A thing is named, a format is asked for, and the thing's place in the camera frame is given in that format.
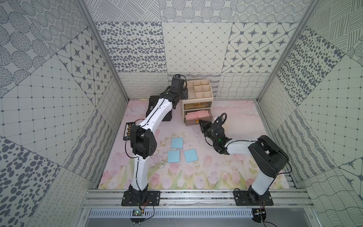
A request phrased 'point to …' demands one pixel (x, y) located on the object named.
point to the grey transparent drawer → (196, 106)
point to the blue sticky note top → (177, 143)
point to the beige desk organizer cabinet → (200, 96)
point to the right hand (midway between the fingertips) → (198, 121)
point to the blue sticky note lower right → (191, 155)
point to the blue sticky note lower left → (173, 156)
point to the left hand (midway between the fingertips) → (188, 91)
